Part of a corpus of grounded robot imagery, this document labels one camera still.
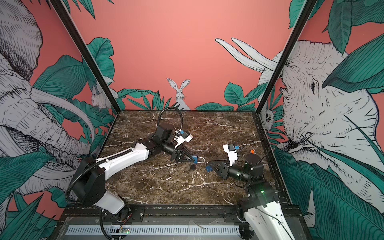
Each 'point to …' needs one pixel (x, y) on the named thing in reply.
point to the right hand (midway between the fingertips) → (209, 164)
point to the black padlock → (193, 166)
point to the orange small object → (252, 151)
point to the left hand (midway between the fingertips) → (192, 160)
